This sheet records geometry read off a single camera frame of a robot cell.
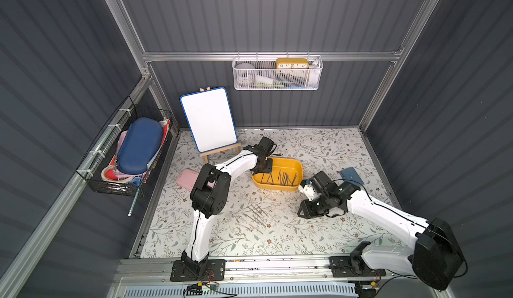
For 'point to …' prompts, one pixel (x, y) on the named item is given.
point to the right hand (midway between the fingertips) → (304, 212)
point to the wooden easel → (206, 155)
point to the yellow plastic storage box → (286, 174)
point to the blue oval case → (139, 144)
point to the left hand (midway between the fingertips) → (268, 169)
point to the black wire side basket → (99, 163)
